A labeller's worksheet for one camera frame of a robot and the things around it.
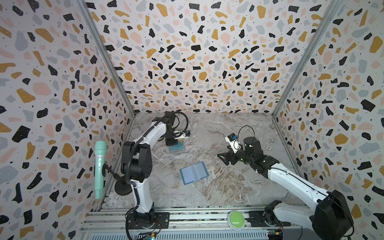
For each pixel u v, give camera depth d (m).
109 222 0.75
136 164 0.51
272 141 1.03
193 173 0.90
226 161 0.73
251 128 1.17
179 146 0.99
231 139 0.70
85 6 0.69
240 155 0.74
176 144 0.85
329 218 0.40
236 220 0.77
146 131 0.58
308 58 0.90
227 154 0.71
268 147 1.03
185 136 0.86
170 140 0.84
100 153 0.62
